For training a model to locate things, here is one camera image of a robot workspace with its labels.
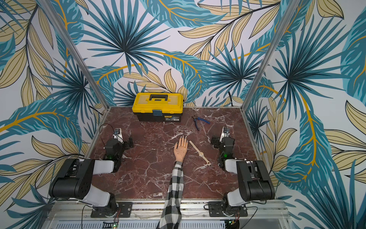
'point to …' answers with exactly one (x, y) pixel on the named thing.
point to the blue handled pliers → (196, 119)
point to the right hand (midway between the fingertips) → (222, 135)
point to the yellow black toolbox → (158, 107)
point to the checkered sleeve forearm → (172, 216)
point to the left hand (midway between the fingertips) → (124, 137)
